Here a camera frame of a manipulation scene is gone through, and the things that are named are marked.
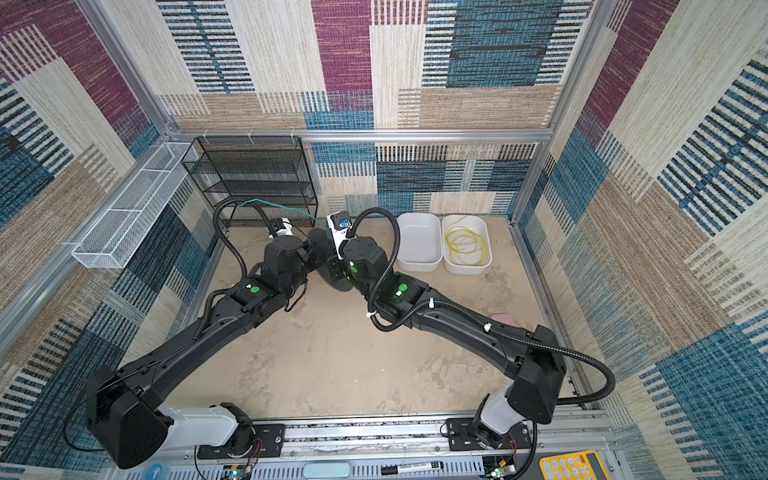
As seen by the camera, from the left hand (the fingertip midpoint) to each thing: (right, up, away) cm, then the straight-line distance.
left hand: (318, 239), depth 77 cm
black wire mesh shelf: (-26, +23, +31) cm, 46 cm away
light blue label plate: (+4, -53, -8) cm, 54 cm away
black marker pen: (+23, -53, -7) cm, 58 cm away
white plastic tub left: (+30, 0, +37) cm, 47 cm away
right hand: (+5, -1, -7) cm, 9 cm away
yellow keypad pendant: (+62, -52, -8) cm, 81 cm away
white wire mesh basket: (-47, 0, -6) cm, 48 cm away
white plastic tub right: (+53, +6, +34) cm, 63 cm away
